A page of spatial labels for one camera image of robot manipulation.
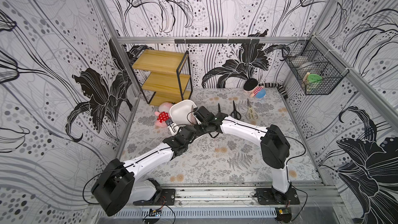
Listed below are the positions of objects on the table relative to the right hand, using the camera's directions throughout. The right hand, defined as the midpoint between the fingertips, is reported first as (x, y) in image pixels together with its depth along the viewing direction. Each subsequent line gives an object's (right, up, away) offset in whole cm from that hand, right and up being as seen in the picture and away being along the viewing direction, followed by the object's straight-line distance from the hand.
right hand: (198, 127), depth 89 cm
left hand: (-8, -2, -2) cm, 9 cm away
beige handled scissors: (+36, +7, +15) cm, 39 cm away
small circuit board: (-19, -38, -17) cm, 45 cm away
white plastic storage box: (-11, +9, +2) cm, 14 cm away
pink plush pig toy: (-23, +7, +8) cm, 25 cm away
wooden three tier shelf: (-24, +32, +13) cm, 42 cm away
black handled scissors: (+25, +7, +15) cm, 30 cm away
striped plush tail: (+64, +26, +30) cm, 75 cm away
